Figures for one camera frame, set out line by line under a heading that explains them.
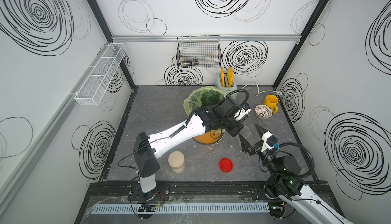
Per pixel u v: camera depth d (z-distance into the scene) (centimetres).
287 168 52
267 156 59
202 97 83
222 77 98
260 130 68
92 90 72
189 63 87
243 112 62
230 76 97
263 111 102
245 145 63
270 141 54
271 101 103
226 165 82
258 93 109
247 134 67
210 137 59
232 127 61
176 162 71
